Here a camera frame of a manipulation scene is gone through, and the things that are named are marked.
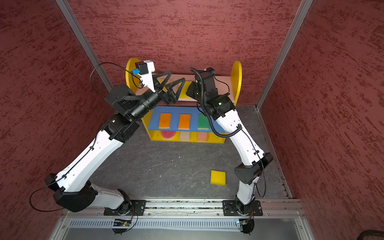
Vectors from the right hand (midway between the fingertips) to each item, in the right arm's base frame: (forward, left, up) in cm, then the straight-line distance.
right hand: (189, 89), depth 69 cm
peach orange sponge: (-1, -7, -40) cm, 41 cm away
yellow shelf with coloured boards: (+6, -2, -29) cm, 29 cm away
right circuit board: (-49, -25, -45) cm, 71 cm away
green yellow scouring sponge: (+1, -7, -27) cm, 28 cm away
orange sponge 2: (+1, +17, -26) cm, 31 cm away
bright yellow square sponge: (-28, -15, -42) cm, 53 cm away
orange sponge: (+3, +4, -28) cm, 28 cm away
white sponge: (-1, +5, -39) cm, 40 cm away
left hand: (-11, +4, +13) cm, 18 cm away
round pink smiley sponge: (0, +16, -38) cm, 41 cm away
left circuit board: (-48, +35, -44) cm, 74 cm away
